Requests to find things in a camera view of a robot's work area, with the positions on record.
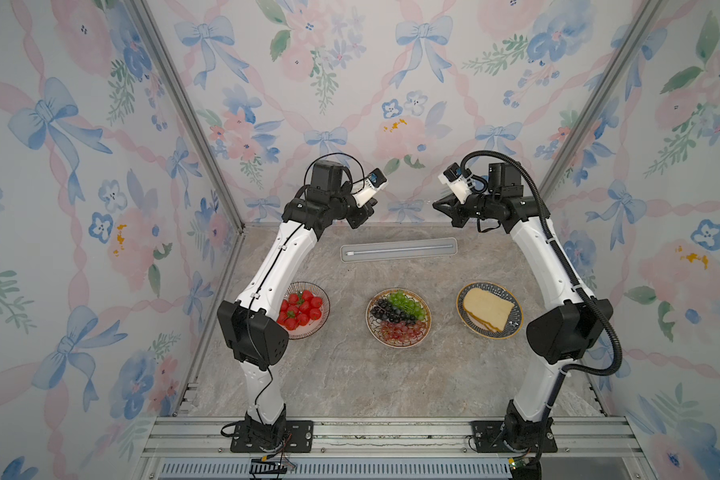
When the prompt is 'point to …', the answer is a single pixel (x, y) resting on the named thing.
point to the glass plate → (314, 326)
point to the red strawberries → (299, 309)
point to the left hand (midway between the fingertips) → (373, 196)
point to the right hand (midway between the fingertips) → (440, 200)
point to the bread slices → (491, 309)
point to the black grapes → (386, 311)
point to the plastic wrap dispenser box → (398, 249)
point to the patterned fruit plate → (374, 325)
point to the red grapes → (401, 332)
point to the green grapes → (405, 303)
